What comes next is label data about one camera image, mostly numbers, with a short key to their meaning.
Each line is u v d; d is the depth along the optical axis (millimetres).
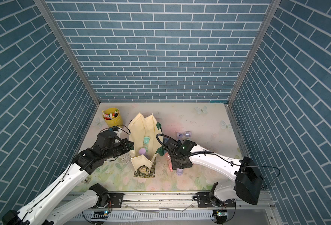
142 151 820
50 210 423
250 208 734
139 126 894
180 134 963
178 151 566
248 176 403
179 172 806
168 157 866
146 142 943
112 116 935
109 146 569
